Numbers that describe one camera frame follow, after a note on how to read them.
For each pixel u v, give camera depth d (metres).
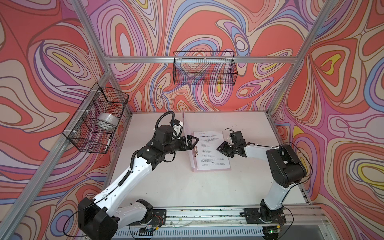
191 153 0.93
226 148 0.86
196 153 0.97
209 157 0.95
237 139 0.78
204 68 0.96
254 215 0.73
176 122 0.66
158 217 0.73
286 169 0.49
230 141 0.82
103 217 0.37
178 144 0.64
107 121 0.73
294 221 0.66
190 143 0.64
